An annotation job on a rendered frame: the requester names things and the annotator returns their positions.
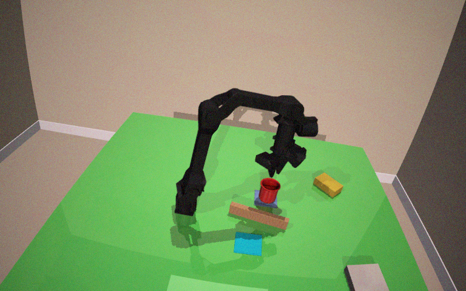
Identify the yellow rectangular block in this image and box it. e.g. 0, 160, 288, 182
314, 173, 343, 197

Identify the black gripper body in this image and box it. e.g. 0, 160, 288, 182
255, 134, 301, 170

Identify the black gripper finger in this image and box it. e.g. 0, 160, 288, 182
276, 158, 288, 174
268, 164, 281, 177

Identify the brown rectangular bar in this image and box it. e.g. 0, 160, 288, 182
229, 202, 289, 230

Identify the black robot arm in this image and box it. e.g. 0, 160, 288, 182
175, 89, 319, 216

